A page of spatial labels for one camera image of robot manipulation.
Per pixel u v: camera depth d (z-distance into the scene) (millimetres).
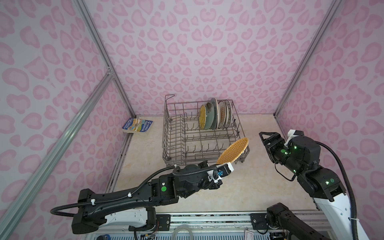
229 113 951
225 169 438
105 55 846
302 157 437
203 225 732
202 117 1064
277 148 541
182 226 747
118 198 410
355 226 362
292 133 567
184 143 999
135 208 444
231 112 948
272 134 558
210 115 994
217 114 929
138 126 1105
